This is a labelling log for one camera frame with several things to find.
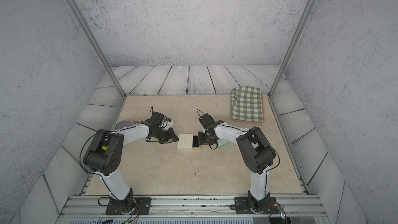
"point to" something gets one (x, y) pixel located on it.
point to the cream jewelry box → (185, 141)
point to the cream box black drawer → (196, 145)
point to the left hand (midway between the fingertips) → (180, 139)
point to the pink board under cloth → (263, 115)
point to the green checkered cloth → (246, 104)
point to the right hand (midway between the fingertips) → (202, 142)
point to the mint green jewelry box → (222, 142)
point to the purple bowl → (122, 124)
